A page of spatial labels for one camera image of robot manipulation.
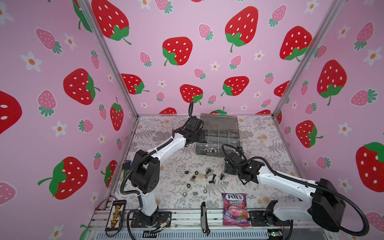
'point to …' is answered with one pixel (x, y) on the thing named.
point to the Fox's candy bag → (235, 210)
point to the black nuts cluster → (193, 177)
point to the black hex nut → (188, 185)
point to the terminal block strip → (115, 220)
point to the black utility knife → (204, 219)
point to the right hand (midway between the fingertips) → (229, 166)
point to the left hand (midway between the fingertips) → (202, 134)
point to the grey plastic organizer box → (219, 129)
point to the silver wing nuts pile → (212, 150)
